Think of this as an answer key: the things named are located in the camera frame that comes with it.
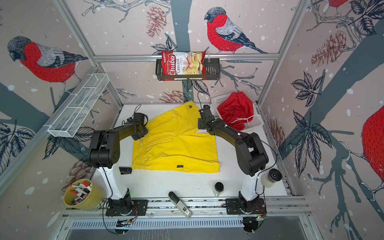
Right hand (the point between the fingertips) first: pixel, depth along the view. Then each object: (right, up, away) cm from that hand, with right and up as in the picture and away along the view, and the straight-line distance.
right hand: (200, 124), depth 96 cm
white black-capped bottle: (+36, -24, -23) cm, 49 cm away
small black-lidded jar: (+8, -30, -23) cm, 39 cm away
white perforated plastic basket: (+37, +1, +3) cm, 37 cm away
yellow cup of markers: (-56, -31, -27) cm, 70 cm away
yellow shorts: (-18, -11, +2) cm, 21 cm away
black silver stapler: (-12, -37, -24) cm, 46 cm away
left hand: (-41, -6, +6) cm, 42 cm away
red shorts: (+27, +10, +14) cm, 32 cm away
